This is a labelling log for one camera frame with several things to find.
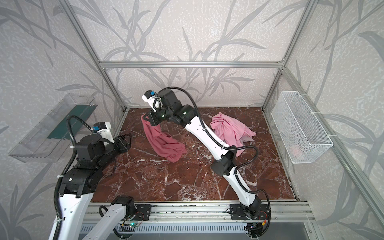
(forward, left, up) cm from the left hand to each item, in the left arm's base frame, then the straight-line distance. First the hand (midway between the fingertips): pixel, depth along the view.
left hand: (131, 131), depth 65 cm
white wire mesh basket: (-4, -74, +2) cm, 74 cm away
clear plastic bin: (-2, +34, -1) cm, 34 cm away
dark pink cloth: (+7, -9, -23) cm, 25 cm away
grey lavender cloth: (+16, -61, -31) cm, 70 cm away
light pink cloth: (+19, -51, -27) cm, 61 cm away
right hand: (+10, -4, +1) cm, 11 cm away
